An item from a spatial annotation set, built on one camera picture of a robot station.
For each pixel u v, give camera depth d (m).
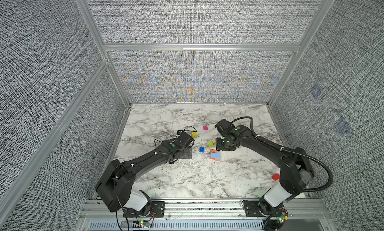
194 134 1.02
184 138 0.67
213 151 0.91
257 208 0.72
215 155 0.92
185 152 0.76
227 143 0.71
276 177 0.61
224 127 0.68
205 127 1.05
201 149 0.93
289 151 0.47
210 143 0.97
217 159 0.90
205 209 0.75
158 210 0.73
